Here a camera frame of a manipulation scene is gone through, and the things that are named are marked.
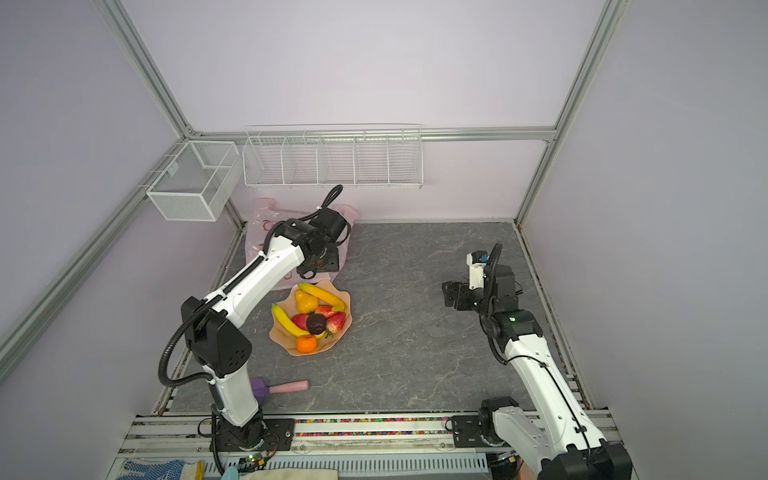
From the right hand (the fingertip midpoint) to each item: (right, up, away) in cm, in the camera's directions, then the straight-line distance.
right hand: (457, 282), depth 80 cm
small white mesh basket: (-82, +31, +17) cm, 89 cm away
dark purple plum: (-40, -13, +5) cm, 42 cm away
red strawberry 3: (-46, -12, +9) cm, 48 cm away
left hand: (-37, +4, +3) cm, 37 cm away
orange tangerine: (-42, -17, +2) cm, 45 cm away
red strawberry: (-35, -13, +6) cm, 37 cm away
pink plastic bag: (-65, +22, +28) cm, 74 cm away
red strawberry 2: (-38, -10, +11) cm, 41 cm away
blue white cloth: (-70, -43, -11) cm, 83 cm away
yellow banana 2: (-49, -13, +7) cm, 51 cm away
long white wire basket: (-36, +40, +22) cm, 58 cm away
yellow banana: (-39, -6, +13) cm, 42 cm away
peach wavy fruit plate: (-51, -9, +15) cm, 54 cm away
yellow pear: (-44, -8, +11) cm, 46 cm away
